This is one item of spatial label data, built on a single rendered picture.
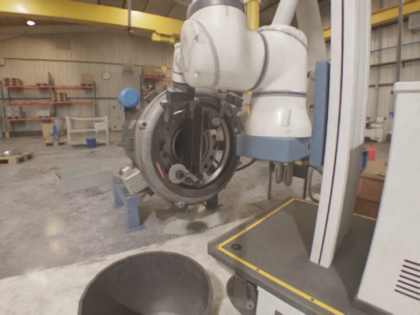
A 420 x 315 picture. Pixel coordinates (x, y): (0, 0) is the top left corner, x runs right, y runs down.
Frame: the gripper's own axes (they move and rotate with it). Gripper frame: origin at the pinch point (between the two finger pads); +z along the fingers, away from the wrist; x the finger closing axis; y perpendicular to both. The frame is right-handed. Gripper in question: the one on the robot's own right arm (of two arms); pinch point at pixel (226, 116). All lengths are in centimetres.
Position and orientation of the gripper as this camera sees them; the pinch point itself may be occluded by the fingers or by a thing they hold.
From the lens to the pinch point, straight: 126.8
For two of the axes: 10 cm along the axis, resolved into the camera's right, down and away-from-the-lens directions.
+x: 6.0, -0.3, 8.0
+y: 7.0, 5.0, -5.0
